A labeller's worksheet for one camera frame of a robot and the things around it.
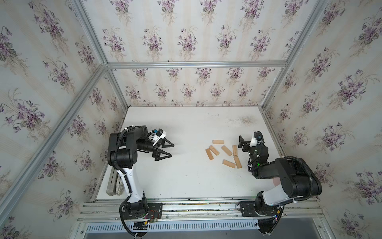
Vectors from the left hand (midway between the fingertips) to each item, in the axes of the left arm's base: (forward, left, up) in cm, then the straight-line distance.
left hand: (171, 153), depth 83 cm
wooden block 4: (-1, -40, -10) cm, 41 cm away
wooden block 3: (-2, -35, -11) cm, 37 cm away
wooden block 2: (+7, -35, -10) cm, 37 cm away
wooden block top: (+14, -30, -10) cm, 34 cm away
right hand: (+11, -49, +1) cm, 50 cm away
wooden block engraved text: (+7, -26, -9) cm, 29 cm away
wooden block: (+4, -23, -9) cm, 25 cm away
